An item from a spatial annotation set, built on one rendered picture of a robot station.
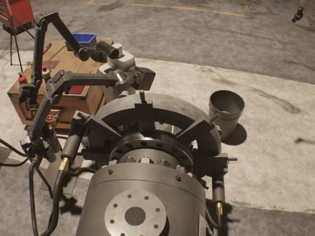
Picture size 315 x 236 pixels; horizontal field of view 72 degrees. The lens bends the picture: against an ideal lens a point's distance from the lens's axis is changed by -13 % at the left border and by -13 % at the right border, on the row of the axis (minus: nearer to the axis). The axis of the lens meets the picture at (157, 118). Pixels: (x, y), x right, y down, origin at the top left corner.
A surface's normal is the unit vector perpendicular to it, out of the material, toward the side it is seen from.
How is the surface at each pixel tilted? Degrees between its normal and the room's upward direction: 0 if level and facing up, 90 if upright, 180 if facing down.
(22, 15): 90
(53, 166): 0
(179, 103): 19
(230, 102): 87
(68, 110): 90
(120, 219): 0
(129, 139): 27
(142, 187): 1
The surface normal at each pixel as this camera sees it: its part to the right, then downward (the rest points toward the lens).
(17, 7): 0.75, 0.47
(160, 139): 0.22, -0.67
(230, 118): 0.10, 0.74
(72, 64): 0.00, -0.70
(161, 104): 0.03, -0.20
